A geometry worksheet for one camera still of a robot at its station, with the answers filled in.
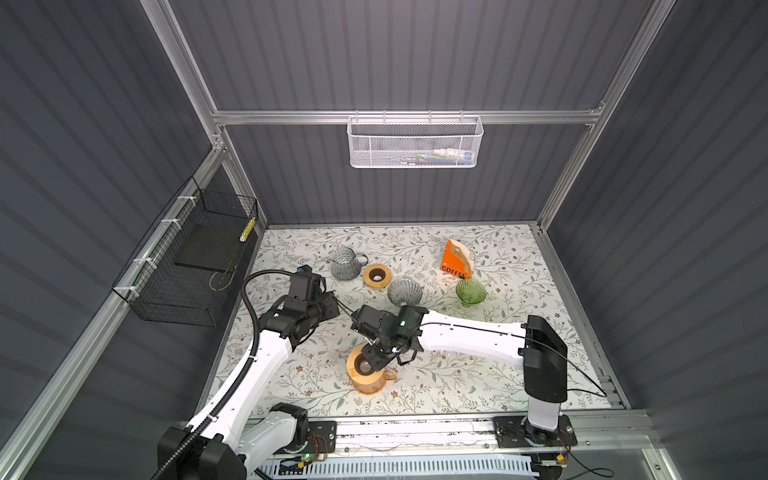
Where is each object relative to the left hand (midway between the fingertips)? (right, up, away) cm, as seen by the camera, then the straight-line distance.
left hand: (330, 302), depth 81 cm
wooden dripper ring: (+9, -16, -6) cm, 19 cm away
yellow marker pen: (-23, +19, 0) cm, 30 cm away
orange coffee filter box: (+39, +11, +18) cm, 45 cm away
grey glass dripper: (+22, +1, +15) cm, 26 cm away
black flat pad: (-29, +15, -6) cm, 34 cm away
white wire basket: (+27, +61, +42) cm, 79 cm away
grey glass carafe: (+2, +10, +18) cm, 21 cm away
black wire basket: (-34, +9, -9) cm, 36 cm away
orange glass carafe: (+11, -24, 0) cm, 26 cm away
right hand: (+12, -15, -4) cm, 19 cm away
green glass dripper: (+43, +1, +16) cm, 46 cm away
